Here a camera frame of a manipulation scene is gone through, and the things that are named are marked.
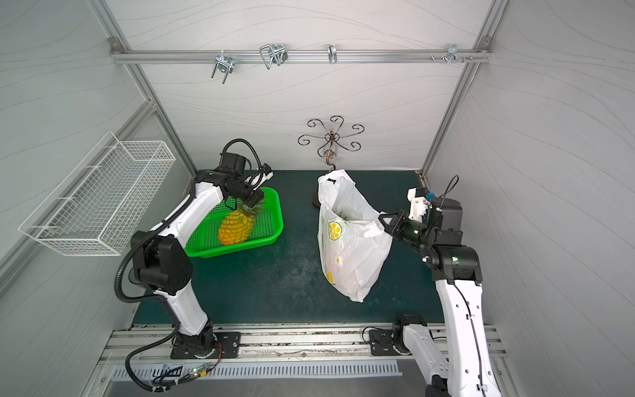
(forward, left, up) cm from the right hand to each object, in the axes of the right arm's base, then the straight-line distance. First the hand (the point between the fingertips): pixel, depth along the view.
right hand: (381, 216), depth 66 cm
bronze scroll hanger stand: (+24, +21, -23) cm, 39 cm away
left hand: (+18, +41, -13) cm, 46 cm away
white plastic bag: (-2, +6, -13) cm, 14 cm away
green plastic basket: (+9, +38, -22) cm, 45 cm away
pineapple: (+6, +48, -17) cm, 51 cm away
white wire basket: (-3, +80, +2) cm, 80 cm away
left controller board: (-35, +50, -29) cm, 67 cm away
